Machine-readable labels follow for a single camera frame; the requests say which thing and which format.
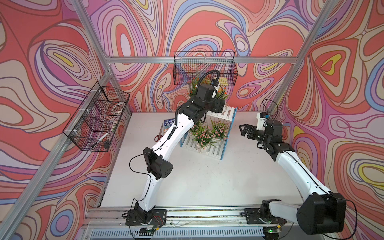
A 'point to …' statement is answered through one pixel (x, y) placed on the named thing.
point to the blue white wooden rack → (215, 150)
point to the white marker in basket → (99, 139)
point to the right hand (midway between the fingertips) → (246, 130)
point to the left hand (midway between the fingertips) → (220, 99)
